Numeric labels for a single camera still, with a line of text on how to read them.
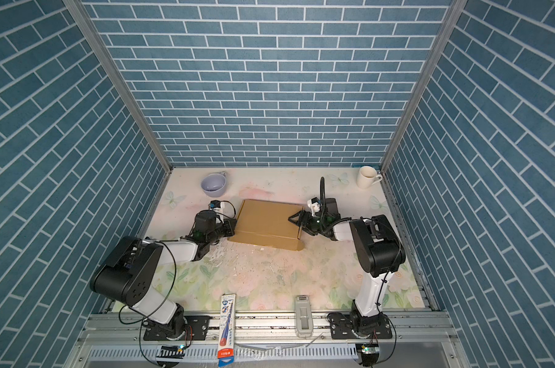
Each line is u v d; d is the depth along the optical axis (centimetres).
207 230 74
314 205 93
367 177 106
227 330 72
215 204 85
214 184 110
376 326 68
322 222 80
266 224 94
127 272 46
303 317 74
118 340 73
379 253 50
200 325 74
